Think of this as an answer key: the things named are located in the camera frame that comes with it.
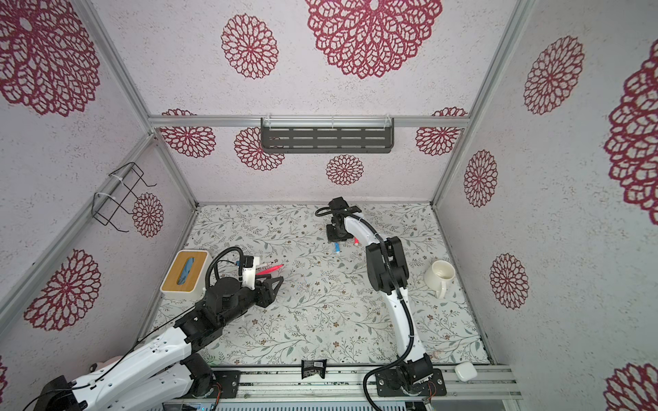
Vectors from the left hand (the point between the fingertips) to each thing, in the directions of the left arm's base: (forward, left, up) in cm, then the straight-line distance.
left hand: (277, 281), depth 78 cm
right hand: (+29, -19, -13) cm, 37 cm away
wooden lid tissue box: (+8, +35, -11) cm, 38 cm away
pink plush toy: (-21, +50, -9) cm, 54 cm away
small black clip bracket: (-21, -10, -13) cm, 27 cm away
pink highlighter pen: (+26, -27, -15) cm, 40 cm away
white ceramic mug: (+7, -54, -10) cm, 56 cm away
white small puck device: (-22, -56, -16) cm, 63 cm away
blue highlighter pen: (+23, -20, -16) cm, 34 cm away
